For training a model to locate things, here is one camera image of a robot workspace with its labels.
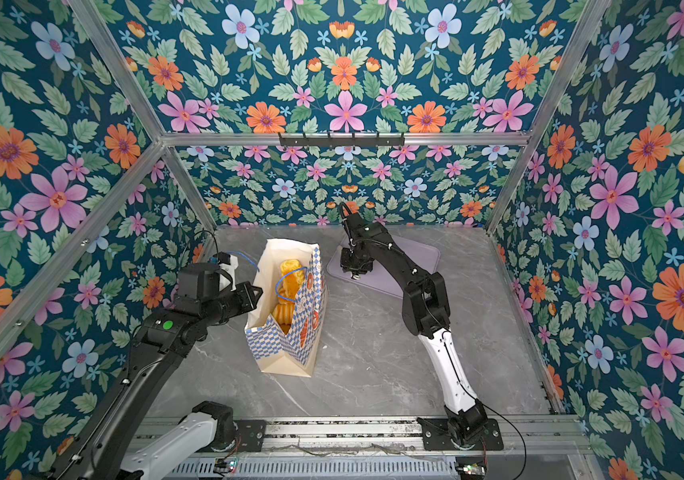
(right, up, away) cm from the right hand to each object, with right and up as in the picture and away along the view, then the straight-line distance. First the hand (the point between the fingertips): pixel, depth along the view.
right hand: (347, 266), depth 98 cm
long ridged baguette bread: (-18, -13, -12) cm, 26 cm away
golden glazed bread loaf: (-16, -4, -12) cm, 20 cm away
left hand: (-18, -3, -27) cm, 33 cm away
